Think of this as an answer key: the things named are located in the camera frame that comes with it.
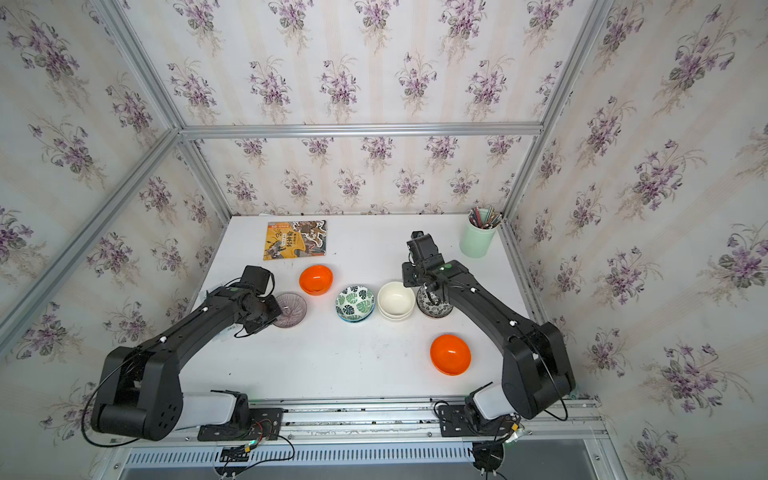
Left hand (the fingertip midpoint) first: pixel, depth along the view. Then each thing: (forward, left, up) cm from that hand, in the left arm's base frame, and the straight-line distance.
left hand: (280, 319), depth 88 cm
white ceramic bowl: (+5, -35, +1) cm, 35 cm away
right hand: (+10, -40, +11) cm, 43 cm away
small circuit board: (-32, +5, -6) cm, 33 cm away
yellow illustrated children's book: (+34, +2, -2) cm, 34 cm away
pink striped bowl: (+4, -3, -2) cm, 5 cm away
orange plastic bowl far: (+15, -8, -2) cm, 17 cm away
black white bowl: (+3, -47, 0) cm, 47 cm away
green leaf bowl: (+6, -22, -1) cm, 23 cm away
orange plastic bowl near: (-11, -50, 0) cm, 51 cm away
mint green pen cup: (+26, -63, +11) cm, 69 cm away
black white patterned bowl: (+7, -43, +1) cm, 44 cm away
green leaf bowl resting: (+2, -22, -1) cm, 22 cm away
